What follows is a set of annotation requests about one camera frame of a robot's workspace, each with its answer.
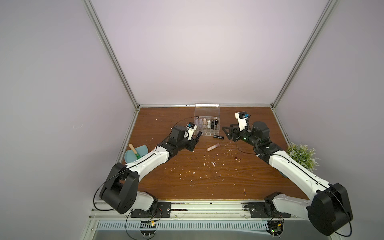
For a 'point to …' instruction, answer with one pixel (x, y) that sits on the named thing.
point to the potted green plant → (304, 155)
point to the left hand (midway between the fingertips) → (199, 139)
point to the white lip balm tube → (209, 122)
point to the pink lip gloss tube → (204, 122)
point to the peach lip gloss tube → (213, 147)
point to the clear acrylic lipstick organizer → (207, 119)
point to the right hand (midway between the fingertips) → (228, 122)
